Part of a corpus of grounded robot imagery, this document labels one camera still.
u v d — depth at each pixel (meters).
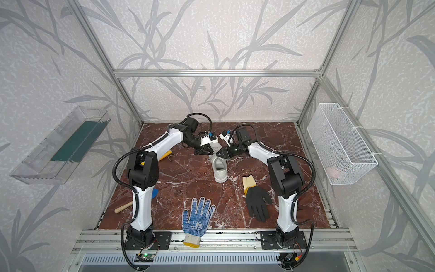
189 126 0.81
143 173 0.56
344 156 0.60
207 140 0.83
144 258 0.71
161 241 0.73
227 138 0.87
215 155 0.91
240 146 0.76
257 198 0.85
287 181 0.52
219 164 0.93
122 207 0.82
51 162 0.63
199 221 0.79
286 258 0.77
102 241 0.75
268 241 0.73
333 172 0.72
